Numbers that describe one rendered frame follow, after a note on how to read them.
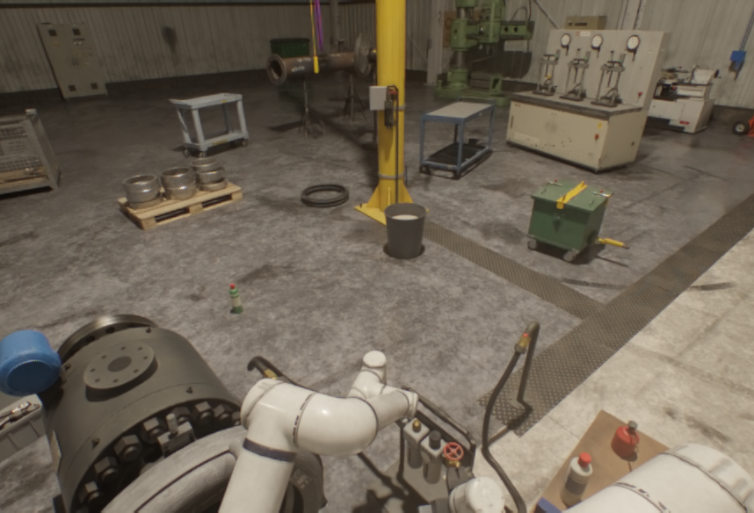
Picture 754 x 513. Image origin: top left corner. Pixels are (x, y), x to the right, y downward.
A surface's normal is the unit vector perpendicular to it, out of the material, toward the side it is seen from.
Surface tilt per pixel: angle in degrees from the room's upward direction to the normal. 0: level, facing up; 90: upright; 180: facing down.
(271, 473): 54
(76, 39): 90
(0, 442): 90
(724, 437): 0
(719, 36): 90
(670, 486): 15
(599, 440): 0
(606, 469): 0
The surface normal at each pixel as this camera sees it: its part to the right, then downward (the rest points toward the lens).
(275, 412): -0.22, -0.39
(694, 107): -0.80, 0.32
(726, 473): 0.02, -0.84
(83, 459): -0.47, -0.46
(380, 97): -0.14, 0.50
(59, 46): 0.60, 0.40
